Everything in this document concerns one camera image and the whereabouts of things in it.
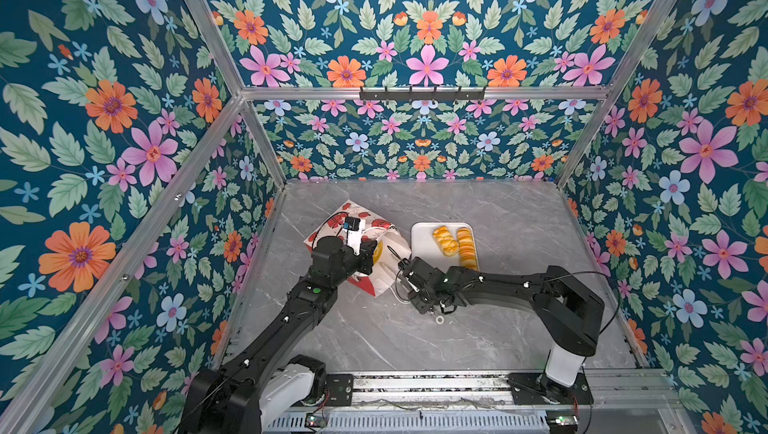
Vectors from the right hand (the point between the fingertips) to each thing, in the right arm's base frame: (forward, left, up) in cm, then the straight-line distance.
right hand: (415, 293), depth 88 cm
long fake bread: (+15, -18, 0) cm, 23 cm away
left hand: (+7, +10, +19) cm, 23 cm away
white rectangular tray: (+16, -10, +2) cm, 19 cm away
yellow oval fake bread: (+13, +12, +1) cm, 18 cm away
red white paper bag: (+6, +10, -1) cm, 12 cm away
